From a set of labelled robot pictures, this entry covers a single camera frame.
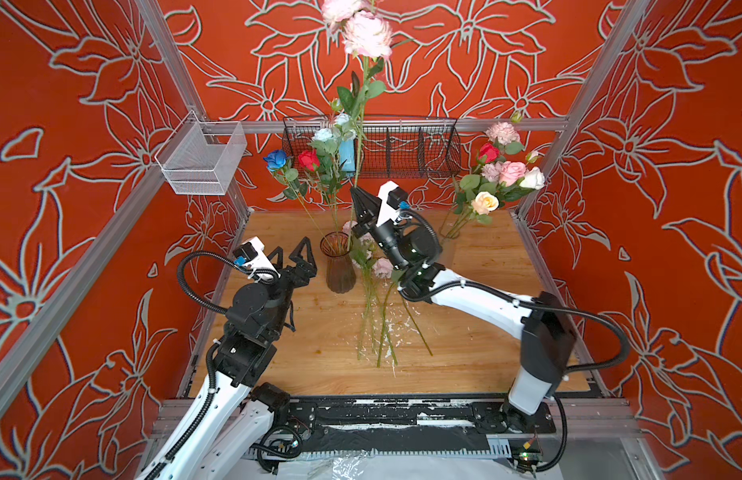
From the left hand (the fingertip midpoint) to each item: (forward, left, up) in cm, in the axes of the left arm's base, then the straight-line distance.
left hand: (294, 242), depth 63 cm
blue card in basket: (+39, -7, -4) cm, 40 cm away
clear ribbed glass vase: (+18, -40, -26) cm, 51 cm away
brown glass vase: (+15, -6, -34) cm, 38 cm away
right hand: (+8, -12, +10) cm, 17 cm away
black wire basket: (+48, -30, -6) cm, 57 cm away
